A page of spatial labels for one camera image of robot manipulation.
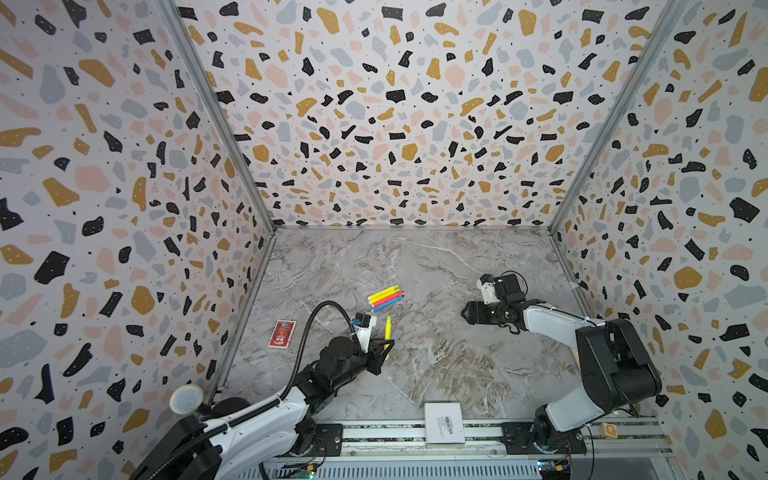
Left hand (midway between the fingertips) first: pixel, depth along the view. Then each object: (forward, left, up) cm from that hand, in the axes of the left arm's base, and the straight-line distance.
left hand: (394, 339), depth 78 cm
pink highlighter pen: (+20, +2, -12) cm, 23 cm away
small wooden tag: (-20, -54, -11) cm, 59 cm away
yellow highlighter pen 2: (+19, +6, -13) cm, 24 cm away
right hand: (+14, -24, -8) cm, 29 cm away
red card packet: (+7, +34, -10) cm, 36 cm away
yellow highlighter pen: (+2, +2, 0) cm, 2 cm away
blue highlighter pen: (+18, +3, -12) cm, 22 cm away
